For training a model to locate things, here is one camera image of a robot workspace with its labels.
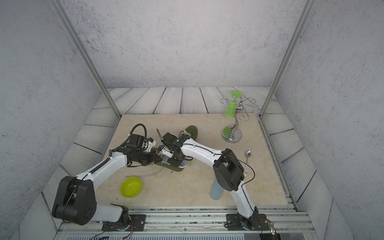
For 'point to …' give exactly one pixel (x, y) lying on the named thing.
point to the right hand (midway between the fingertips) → (175, 162)
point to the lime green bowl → (131, 186)
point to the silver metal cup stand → (243, 105)
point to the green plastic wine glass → (232, 105)
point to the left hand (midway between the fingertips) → (164, 159)
